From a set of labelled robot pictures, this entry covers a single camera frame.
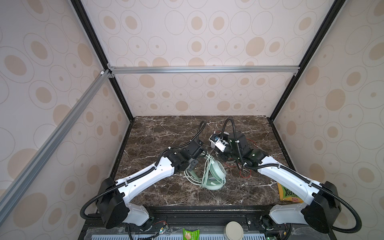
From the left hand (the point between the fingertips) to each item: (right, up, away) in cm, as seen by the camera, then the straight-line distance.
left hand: (193, 156), depth 78 cm
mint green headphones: (+10, -9, -8) cm, 15 cm away
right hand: (+12, +6, +1) cm, 14 cm away
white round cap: (+18, -31, -12) cm, 38 cm away
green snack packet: (-2, -35, -10) cm, 36 cm away
